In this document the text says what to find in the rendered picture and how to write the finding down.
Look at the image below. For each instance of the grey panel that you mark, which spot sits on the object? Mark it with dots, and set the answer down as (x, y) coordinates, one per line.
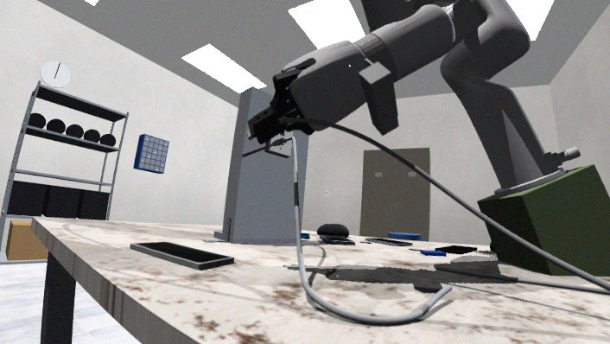
(260, 198)

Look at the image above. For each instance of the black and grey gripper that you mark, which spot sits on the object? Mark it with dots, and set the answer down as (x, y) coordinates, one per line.
(326, 86)

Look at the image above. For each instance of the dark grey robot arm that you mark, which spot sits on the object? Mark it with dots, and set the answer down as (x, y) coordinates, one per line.
(406, 35)

